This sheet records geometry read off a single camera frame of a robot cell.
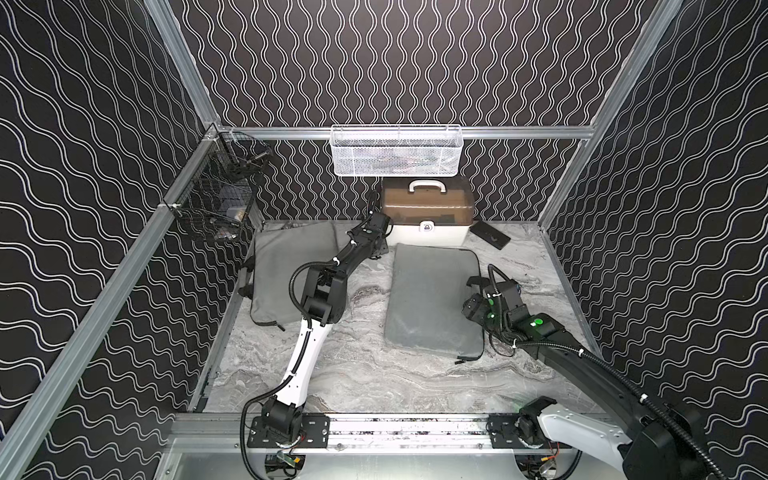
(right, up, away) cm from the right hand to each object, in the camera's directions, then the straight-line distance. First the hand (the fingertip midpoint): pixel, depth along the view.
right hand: (474, 309), depth 84 cm
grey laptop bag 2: (-12, +3, +14) cm, 19 cm away
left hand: (-29, +19, +27) cm, 44 cm away
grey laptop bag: (-64, +18, +26) cm, 72 cm away
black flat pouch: (+15, +23, +30) cm, 40 cm away
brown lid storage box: (-9, +32, +31) cm, 46 cm away
